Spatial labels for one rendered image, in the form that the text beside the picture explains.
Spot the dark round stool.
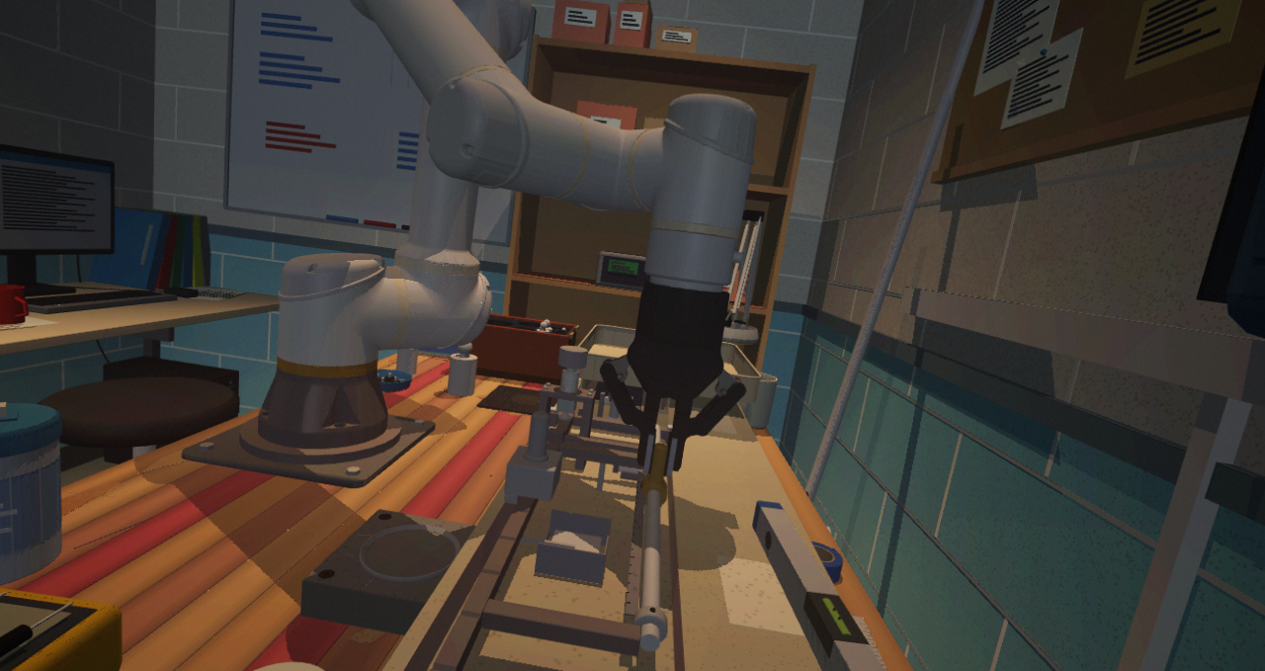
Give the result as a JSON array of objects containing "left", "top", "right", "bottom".
[{"left": 39, "top": 357, "right": 241, "bottom": 465}]

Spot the wooden desk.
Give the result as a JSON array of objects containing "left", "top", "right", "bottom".
[{"left": 0, "top": 289, "right": 281, "bottom": 358}]

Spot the small grey box white content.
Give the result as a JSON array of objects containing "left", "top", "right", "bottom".
[{"left": 535, "top": 509, "right": 614, "bottom": 587}]

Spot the dark square weight pad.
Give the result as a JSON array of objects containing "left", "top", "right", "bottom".
[{"left": 300, "top": 509, "right": 476, "bottom": 636}]

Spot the tall red cardboard box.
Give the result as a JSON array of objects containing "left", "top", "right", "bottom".
[{"left": 614, "top": 0, "right": 654, "bottom": 50}]

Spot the silver and brass scale beam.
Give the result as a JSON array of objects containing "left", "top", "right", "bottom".
[{"left": 632, "top": 432, "right": 674, "bottom": 655}]

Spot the wooden shelf unit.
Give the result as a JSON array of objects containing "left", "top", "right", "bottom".
[{"left": 503, "top": 37, "right": 817, "bottom": 379}]

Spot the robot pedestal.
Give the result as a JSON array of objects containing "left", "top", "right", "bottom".
[{"left": 183, "top": 358, "right": 437, "bottom": 489}]

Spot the grey scale tray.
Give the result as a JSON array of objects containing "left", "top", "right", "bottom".
[{"left": 576, "top": 322, "right": 763, "bottom": 397}]

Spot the grey beam scale body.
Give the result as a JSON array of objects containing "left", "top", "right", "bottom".
[{"left": 403, "top": 345, "right": 693, "bottom": 671}]

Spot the grey meter green display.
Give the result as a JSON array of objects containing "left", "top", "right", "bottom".
[{"left": 596, "top": 250, "right": 649, "bottom": 288}]

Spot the red box with white label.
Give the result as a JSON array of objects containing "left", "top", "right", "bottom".
[{"left": 575, "top": 100, "right": 639, "bottom": 131}]

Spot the wide red cardboard box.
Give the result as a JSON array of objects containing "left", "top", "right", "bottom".
[{"left": 550, "top": 0, "right": 612, "bottom": 45}]

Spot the white measuring rod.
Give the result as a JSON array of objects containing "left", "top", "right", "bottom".
[{"left": 729, "top": 210, "right": 768, "bottom": 328}]

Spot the black mat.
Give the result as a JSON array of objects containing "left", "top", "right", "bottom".
[{"left": 477, "top": 383, "right": 547, "bottom": 416}]

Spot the row of coloured binders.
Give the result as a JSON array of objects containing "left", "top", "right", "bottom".
[{"left": 112, "top": 208, "right": 212, "bottom": 293}]

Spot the yellow device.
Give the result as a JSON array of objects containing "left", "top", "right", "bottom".
[{"left": 0, "top": 588, "right": 124, "bottom": 671}]

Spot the cork notice board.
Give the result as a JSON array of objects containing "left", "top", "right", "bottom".
[{"left": 932, "top": 0, "right": 1265, "bottom": 185}]

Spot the blue grey cylinder container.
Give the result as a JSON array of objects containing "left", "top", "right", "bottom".
[{"left": 0, "top": 402, "right": 64, "bottom": 585}]

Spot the grey cylinder post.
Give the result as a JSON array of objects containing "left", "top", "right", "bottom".
[{"left": 526, "top": 394, "right": 552, "bottom": 461}]

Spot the dark wall screen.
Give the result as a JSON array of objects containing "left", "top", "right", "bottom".
[{"left": 1197, "top": 76, "right": 1265, "bottom": 339}]

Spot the black keyboard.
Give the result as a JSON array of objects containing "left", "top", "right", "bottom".
[{"left": 25, "top": 290, "right": 180, "bottom": 315}]

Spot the grey spirit level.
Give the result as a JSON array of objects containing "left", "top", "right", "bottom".
[{"left": 752, "top": 500, "right": 887, "bottom": 671}]

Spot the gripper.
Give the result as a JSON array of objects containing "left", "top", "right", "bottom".
[{"left": 599, "top": 281, "right": 750, "bottom": 447}]

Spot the dark red bin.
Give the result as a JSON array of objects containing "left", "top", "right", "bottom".
[{"left": 471, "top": 314, "right": 580, "bottom": 384}]

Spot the whiteboard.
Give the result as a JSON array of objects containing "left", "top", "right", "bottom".
[{"left": 226, "top": 0, "right": 516, "bottom": 247}]

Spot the white cup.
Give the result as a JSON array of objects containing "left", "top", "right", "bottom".
[{"left": 741, "top": 372, "right": 780, "bottom": 431}]

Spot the black computer monitor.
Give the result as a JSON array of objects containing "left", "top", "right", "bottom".
[{"left": 0, "top": 143, "right": 117, "bottom": 292}]

